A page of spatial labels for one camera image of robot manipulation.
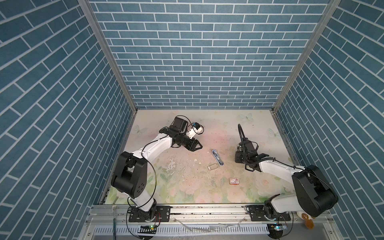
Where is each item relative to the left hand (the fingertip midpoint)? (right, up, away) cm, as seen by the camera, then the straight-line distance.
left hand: (198, 144), depth 85 cm
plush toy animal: (+53, -35, -15) cm, 65 cm away
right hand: (+24, -7, +7) cm, 26 cm away
